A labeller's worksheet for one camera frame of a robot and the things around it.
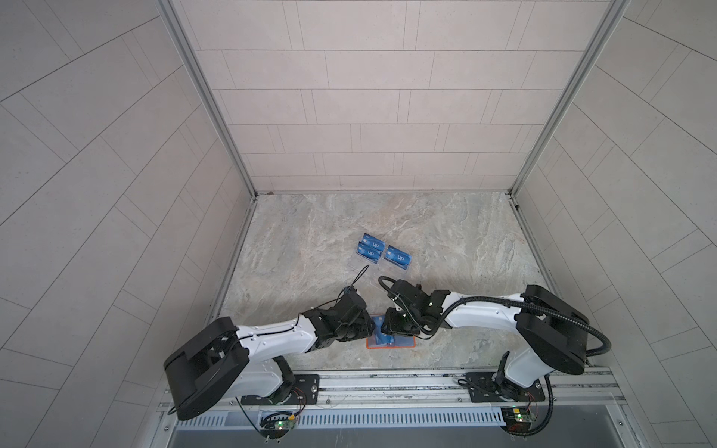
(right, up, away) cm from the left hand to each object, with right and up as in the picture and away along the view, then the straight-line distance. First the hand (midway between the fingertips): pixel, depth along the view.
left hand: (381, 328), depth 82 cm
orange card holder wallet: (+5, -2, -3) cm, 7 cm away
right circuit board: (+33, -17, -14) cm, 40 cm away
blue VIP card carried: (0, -1, -3) cm, 3 cm away
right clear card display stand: (+5, +20, +5) cm, 22 cm away
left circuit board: (-25, -16, -17) cm, 35 cm away
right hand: (0, -2, -2) cm, 2 cm away
